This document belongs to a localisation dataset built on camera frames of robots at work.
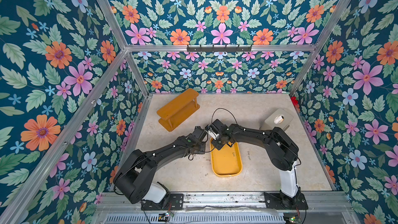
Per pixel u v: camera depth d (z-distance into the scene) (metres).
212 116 1.05
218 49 0.93
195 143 0.68
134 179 0.43
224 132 0.72
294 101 1.16
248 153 0.90
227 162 0.84
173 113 0.91
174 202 0.74
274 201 0.74
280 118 0.95
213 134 0.76
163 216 0.72
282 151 0.51
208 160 0.86
